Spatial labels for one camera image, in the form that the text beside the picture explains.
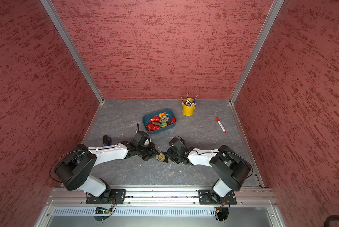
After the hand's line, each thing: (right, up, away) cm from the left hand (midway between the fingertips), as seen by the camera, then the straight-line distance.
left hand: (160, 155), depth 86 cm
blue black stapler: (-36, +8, +6) cm, 37 cm away
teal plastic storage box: (-12, +23, +18) cm, 31 cm away
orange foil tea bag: (0, +26, +21) cm, 33 cm away
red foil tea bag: (-5, +22, +18) cm, 29 cm away
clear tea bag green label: (+1, +21, +15) cm, 26 cm away
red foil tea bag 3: (+8, +20, +15) cm, 27 cm away
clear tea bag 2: (-2, +19, +15) cm, 24 cm away
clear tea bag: (0, -1, 0) cm, 1 cm away
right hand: (+4, -1, +3) cm, 5 cm away
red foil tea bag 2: (-7, +17, +9) cm, 20 cm away
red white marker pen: (+44, +18, +18) cm, 51 cm away
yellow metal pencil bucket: (+20, +32, +17) cm, 41 cm away
